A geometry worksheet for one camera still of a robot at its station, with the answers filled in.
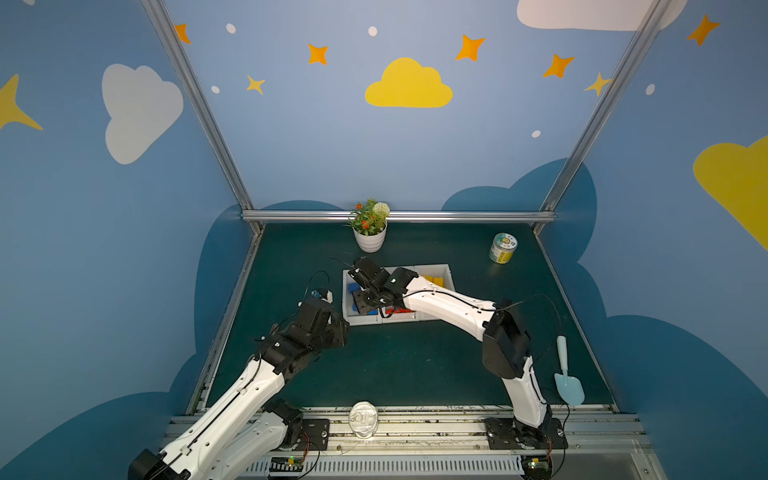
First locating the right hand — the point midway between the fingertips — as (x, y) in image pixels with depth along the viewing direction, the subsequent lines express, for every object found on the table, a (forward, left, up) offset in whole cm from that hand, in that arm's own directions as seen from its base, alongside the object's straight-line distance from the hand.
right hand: (363, 296), depth 87 cm
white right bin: (+15, -25, -8) cm, 30 cm away
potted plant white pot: (+27, +1, +3) cm, 27 cm away
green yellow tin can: (+27, -47, -6) cm, 54 cm away
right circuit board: (-37, -46, -16) cm, 62 cm away
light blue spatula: (-19, -59, -12) cm, 63 cm away
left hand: (-10, +5, +1) cm, 11 cm away
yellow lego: (+13, -25, -9) cm, 29 cm away
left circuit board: (-40, +16, -15) cm, 46 cm away
